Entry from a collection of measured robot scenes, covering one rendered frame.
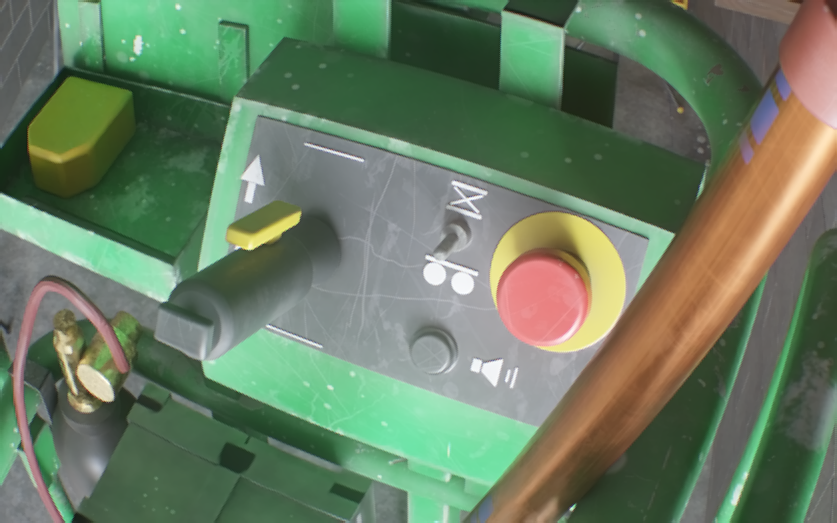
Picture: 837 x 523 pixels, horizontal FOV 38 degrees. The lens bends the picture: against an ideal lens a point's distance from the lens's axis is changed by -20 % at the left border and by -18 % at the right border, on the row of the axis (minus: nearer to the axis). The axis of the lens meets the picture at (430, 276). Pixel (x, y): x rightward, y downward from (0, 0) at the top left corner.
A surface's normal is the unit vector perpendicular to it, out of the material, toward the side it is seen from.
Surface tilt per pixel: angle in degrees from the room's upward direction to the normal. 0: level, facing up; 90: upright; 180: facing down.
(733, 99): 27
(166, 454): 0
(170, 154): 0
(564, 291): 58
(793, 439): 9
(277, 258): 45
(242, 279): 41
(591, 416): 83
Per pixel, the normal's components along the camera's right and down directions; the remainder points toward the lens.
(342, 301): -0.32, 0.25
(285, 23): -0.40, 0.70
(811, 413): 0.15, -0.58
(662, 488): 0.43, -0.43
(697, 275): -0.66, 0.51
